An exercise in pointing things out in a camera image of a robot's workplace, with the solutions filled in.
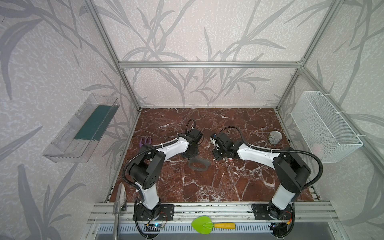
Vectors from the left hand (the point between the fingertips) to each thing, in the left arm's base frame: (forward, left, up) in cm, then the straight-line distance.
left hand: (195, 150), depth 93 cm
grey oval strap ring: (-5, -3, -4) cm, 7 cm away
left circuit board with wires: (-39, +17, -2) cm, 42 cm away
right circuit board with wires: (-40, -44, -6) cm, 59 cm away
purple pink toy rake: (+6, +36, -3) cm, 37 cm away
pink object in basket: (-9, -62, +19) cm, 65 cm away
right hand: (+1, -13, +2) cm, 13 cm away
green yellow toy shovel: (-39, -5, 0) cm, 39 cm away
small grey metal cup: (+9, -52, +3) cm, 53 cm away
